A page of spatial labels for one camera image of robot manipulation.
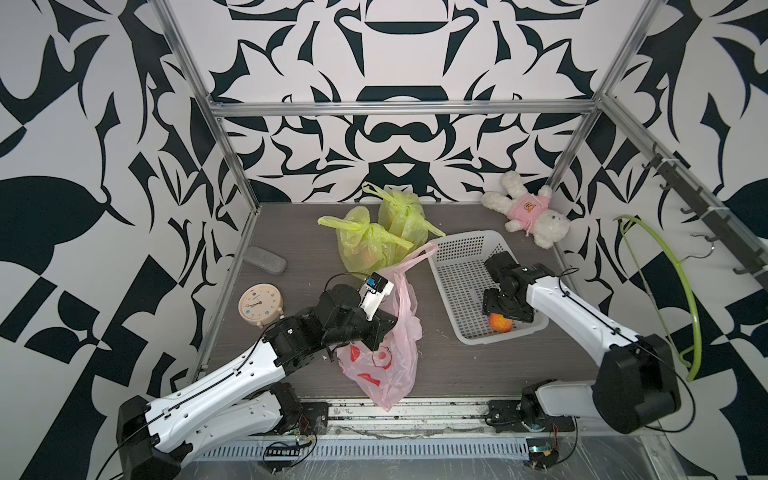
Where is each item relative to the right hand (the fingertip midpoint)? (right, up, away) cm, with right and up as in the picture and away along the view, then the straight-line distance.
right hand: (498, 306), depth 85 cm
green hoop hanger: (+29, -5, -26) cm, 39 cm away
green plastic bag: (-26, +27, +11) cm, 39 cm away
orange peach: (0, -4, -1) cm, 5 cm away
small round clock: (-69, 0, +6) cm, 69 cm away
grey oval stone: (-71, +12, +14) cm, 74 cm away
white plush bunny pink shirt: (+20, +28, +23) cm, 41 cm away
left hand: (-29, +2, -16) cm, 33 cm away
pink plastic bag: (-32, -12, -12) cm, 36 cm away
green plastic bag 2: (-38, +16, +5) cm, 42 cm away
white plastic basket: (-8, +11, +17) cm, 21 cm away
